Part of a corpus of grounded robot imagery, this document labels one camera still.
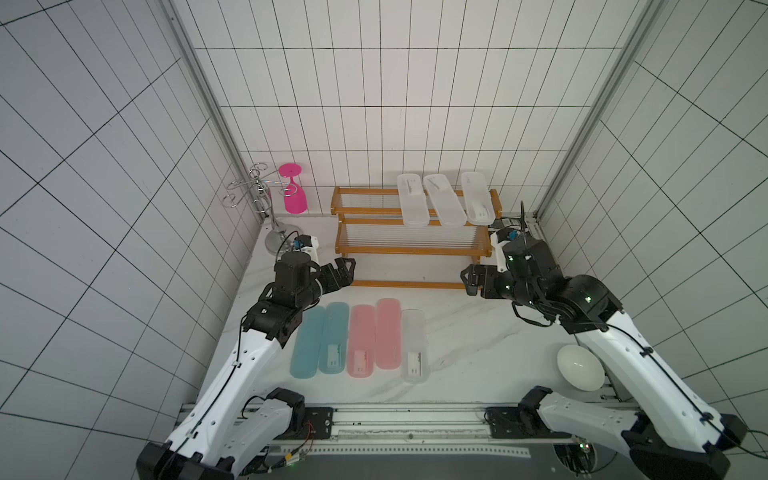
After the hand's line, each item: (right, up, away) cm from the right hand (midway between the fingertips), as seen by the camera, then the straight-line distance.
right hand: (465, 277), depth 68 cm
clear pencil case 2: (+7, +19, +14) cm, 25 cm away
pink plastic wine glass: (-50, +24, +31) cm, 63 cm away
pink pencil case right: (-18, -20, +20) cm, 34 cm away
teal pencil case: (-34, -23, +16) cm, 44 cm away
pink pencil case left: (-26, -22, +20) cm, 39 cm away
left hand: (-31, 0, +8) cm, 32 cm away
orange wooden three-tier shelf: (-12, -6, +30) cm, 33 cm away
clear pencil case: (-10, -23, +19) cm, 32 cm away
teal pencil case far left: (-42, -22, +18) cm, 51 cm away
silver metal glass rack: (-58, +24, +22) cm, 67 cm away
